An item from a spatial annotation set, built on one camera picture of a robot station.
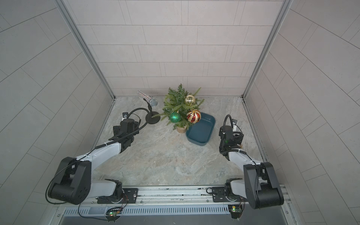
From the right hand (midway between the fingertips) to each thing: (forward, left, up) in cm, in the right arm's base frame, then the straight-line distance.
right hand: (231, 128), depth 90 cm
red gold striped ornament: (-7, +25, +25) cm, 36 cm away
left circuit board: (-41, +65, -1) cm, 77 cm away
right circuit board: (-42, +8, -8) cm, 44 cm away
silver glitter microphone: (+10, +48, +19) cm, 53 cm away
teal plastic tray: (-2, +21, 0) cm, 22 cm away
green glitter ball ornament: (-7, +34, +25) cm, 43 cm away
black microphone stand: (+15, +57, -3) cm, 59 cm away
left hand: (+6, +66, +5) cm, 66 cm away
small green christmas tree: (+2, +33, +25) cm, 42 cm away
